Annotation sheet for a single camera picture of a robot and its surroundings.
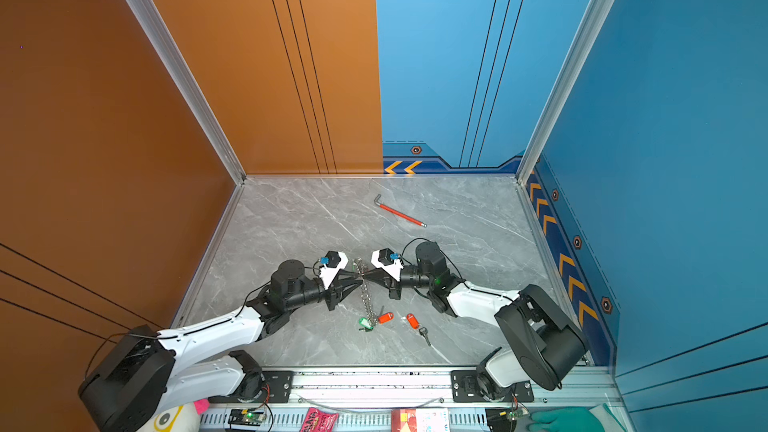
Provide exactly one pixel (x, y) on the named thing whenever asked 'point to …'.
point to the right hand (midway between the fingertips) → (365, 275)
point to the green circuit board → (245, 417)
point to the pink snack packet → (318, 421)
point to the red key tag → (386, 317)
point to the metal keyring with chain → (359, 266)
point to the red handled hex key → (381, 205)
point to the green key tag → (365, 323)
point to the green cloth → (566, 419)
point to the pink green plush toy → (184, 418)
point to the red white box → (420, 420)
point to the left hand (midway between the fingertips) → (359, 276)
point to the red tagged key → (414, 323)
